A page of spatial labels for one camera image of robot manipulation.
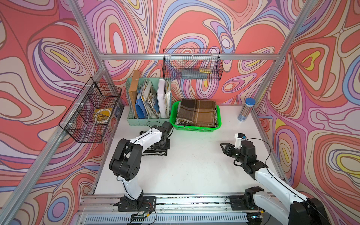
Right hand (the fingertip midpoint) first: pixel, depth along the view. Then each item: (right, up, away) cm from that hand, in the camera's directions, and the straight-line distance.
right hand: (224, 148), depth 86 cm
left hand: (-37, -2, +6) cm, 38 cm away
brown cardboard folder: (-56, +35, -2) cm, 66 cm away
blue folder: (-55, +23, +12) cm, 61 cm away
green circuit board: (-50, -33, -14) cm, 62 cm away
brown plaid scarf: (-16, +23, +13) cm, 30 cm away
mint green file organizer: (-64, +17, +19) cm, 69 cm away
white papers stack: (-38, +33, +5) cm, 50 cm away
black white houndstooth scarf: (-45, -3, +2) cm, 45 cm away
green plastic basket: (-18, +11, +13) cm, 25 cm away
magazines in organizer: (-48, +31, +9) cm, 58 cm away
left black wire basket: (-81, +19, -6) cm, 83 cm away
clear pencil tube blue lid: (+21, +29, +10) cm, 37 cm away
